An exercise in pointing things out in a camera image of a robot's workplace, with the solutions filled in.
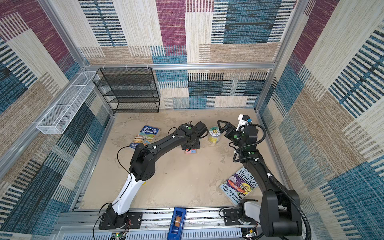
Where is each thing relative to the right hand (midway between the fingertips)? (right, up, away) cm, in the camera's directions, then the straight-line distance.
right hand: (221, 125), depth 81 cm
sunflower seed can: (-1, -6, +15) cm, 16 cm away
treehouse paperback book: (+10, -32, +1) cm, 33 cm away
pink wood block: (-17, -16, +13) cm, 27 cm away
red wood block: (-18, -12, -3) cm, 22 cm away
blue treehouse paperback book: (-46, -6, +21) cm, 51 cm away
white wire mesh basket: (-78, +3, -10) cm, 79 cm away
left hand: (-14, -12, +12) cm, 22 cm away
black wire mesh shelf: (-62, +25, +28) cm, 72 cm away
